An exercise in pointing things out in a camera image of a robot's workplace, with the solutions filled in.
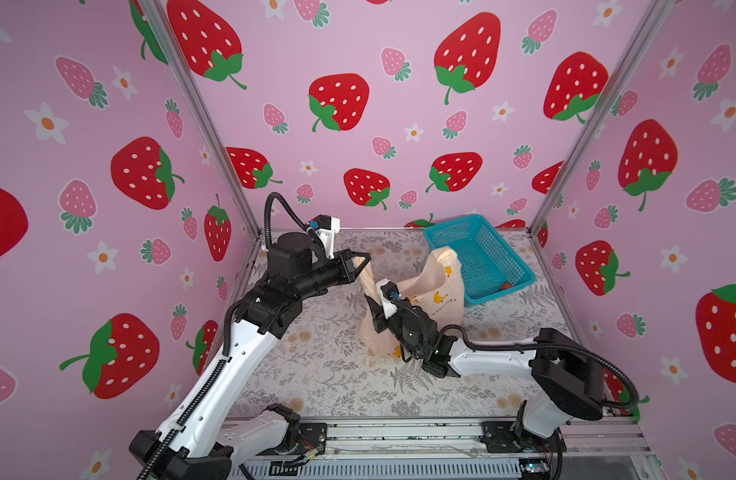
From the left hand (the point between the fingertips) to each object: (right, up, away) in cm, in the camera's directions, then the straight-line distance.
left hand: (372, 255), depth 63 cm
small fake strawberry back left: (+46, -10, +38) cm, 60 cm away
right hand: (0, -9, +14) cm, 16 cm away
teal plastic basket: (+43, -3, +47) cm, 63 cm away
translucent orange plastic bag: (+16, -8, +9) cm, 21 cm away
